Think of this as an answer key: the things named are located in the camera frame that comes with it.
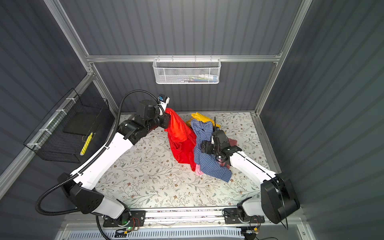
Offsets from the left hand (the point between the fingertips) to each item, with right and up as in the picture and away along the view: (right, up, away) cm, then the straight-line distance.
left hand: (167, 112), depth 74 cm
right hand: (+22, -19, +13) cm, 32 cm away
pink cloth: (+16, -35, +15) cm, 41 cm away
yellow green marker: (-38, -14, -3) cm, 41 cm away
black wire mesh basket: (-51, -12, -2) cm, 52 cm away
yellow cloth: (+18, -3, +1) cm, 18 cm away
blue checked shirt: (+21, -27, +7) cm, 35 cm away
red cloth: (+7, -12, 0) cm, 14 cm away
